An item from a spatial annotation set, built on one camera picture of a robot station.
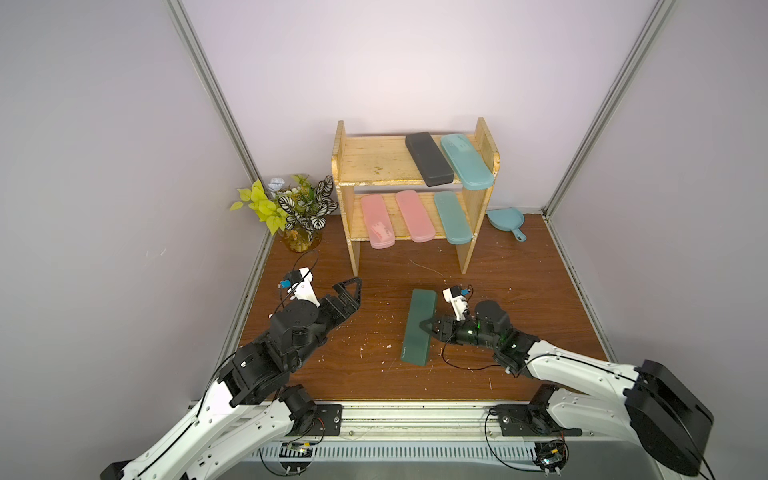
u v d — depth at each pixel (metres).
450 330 0.68
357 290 0.61
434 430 0.73
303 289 0.58
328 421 0.73
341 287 0.57
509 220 1.18
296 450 0.72
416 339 0.76
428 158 0.74
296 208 0.89
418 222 0.88
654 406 0.41
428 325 0.76
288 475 0.67
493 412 0.73
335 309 0.56
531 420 0.65
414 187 0.71
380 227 0.86
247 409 0.44
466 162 0.72
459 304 0.74
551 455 0.70
